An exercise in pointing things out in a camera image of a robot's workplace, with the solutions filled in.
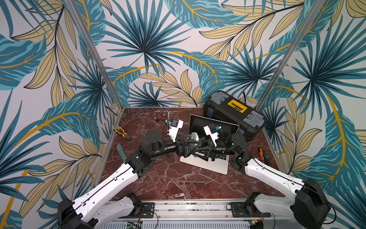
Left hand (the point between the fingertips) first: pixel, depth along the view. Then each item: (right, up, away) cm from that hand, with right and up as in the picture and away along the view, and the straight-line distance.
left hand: (195, 143), depth 61 cm
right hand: (-4, -7, -2) cm, 8 cm away
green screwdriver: (+48, -14, +30) cm, 58 cm away
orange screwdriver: (+46, -12, +32) cm, 57 cm away
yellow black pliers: (-47, 0, +40) cm, 62 cm away
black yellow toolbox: (+21, +19, +38) cm, 47 cm away
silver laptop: (+5, +7, +52) cm, 52 cm away
